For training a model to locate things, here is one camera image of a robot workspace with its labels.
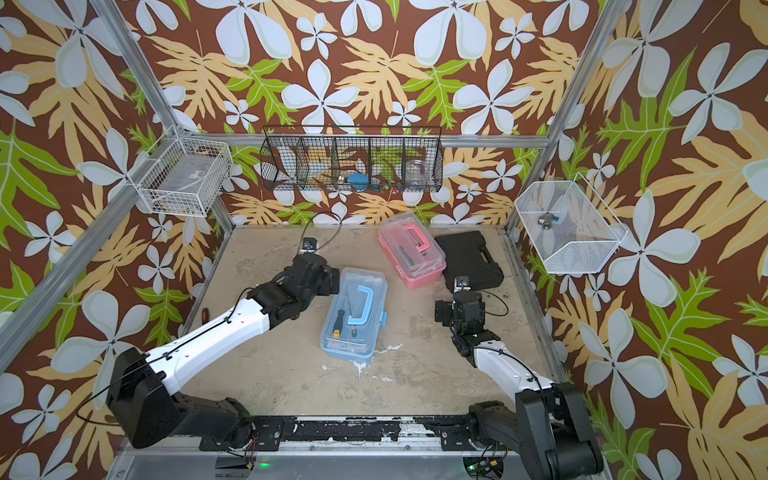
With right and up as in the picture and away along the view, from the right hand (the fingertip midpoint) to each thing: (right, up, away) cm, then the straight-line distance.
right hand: (454, 299), depth 90 cm
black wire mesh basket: (-21, +45, +6) cm, 50 cm away
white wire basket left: (-80, +36, -4) cm, 88 cm away
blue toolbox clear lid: (-29, -3, -5) cm, 30 cm away
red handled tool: (-79, -6, +4) cm, 80 cm away
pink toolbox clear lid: (-12, +16, +11) cm, 23 cm away
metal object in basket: (+26, +24, -4) cm, 35 cm away
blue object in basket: (-30, +37, +4) cm, 48 cm away
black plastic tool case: (+9, +13, +15) cm, 22 cm away
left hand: (-38, +10, -8) cm, 41 cm away
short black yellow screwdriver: (-35, -7, -7) cm, 36 cm away
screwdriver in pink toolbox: (-14, +13, +6) cm, 20 cm away
